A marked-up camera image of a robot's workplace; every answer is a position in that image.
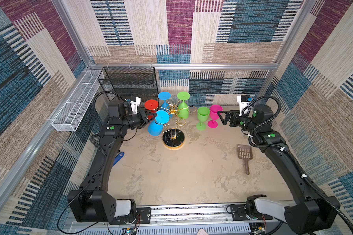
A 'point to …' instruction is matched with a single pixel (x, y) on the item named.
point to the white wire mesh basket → (70, 116)
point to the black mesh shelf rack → (131, 82)
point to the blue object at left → (119, 156)
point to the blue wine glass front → (155, 127)
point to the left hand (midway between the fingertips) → (157, 112)
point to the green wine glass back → (183, 109)
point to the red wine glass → (151, 105)
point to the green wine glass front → (203, 113)
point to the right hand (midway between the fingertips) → (224, 113)
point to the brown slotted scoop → (244, 152)
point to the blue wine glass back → (164, 96)
